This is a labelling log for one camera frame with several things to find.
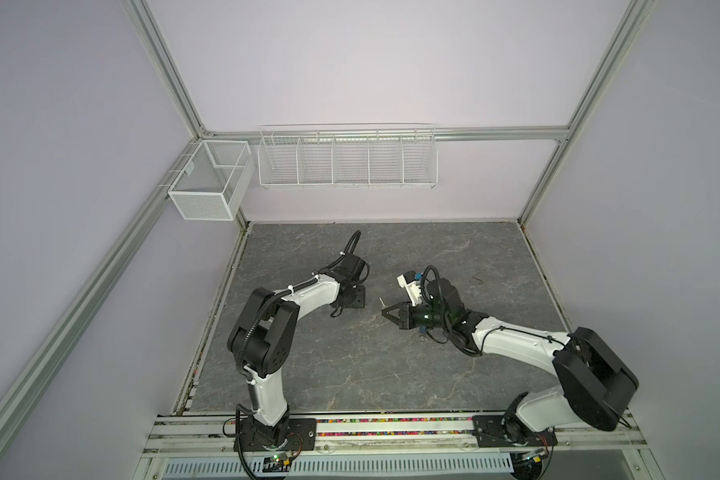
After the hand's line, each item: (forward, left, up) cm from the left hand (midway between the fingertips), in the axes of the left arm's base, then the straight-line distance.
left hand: (356, 302), depth 95 cm
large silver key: (-8, -8, +12) cm, 17 cm away
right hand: (-10, -8, +10) cm, 16 cm away
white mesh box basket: (+38, +46, +21) cm, 64 cm away
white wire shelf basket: (+38, -1, +28) cm, 48 cm away
